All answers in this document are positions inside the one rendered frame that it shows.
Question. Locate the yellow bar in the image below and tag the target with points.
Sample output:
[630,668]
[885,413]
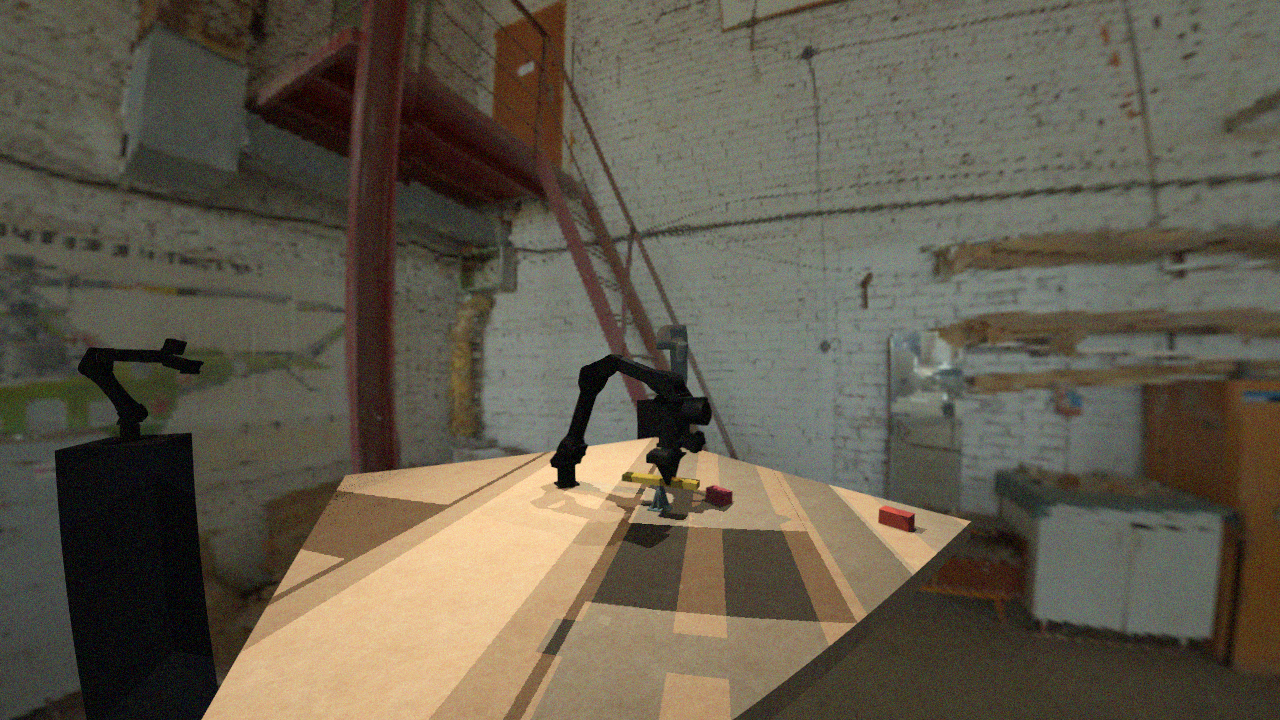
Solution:
[677,482]

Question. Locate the red rectangular block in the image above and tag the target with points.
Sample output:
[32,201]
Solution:
[719,495]
[896,518]

